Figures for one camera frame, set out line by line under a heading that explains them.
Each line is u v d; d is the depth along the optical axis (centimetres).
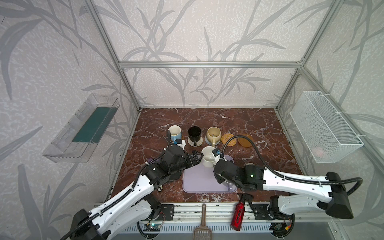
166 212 74
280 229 73
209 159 71
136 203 59
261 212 74
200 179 84
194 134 98
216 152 63
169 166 56
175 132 98
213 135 100
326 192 41
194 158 66
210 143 97
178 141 70
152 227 71
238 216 69
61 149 58
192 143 93
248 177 50
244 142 101
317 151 72
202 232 69
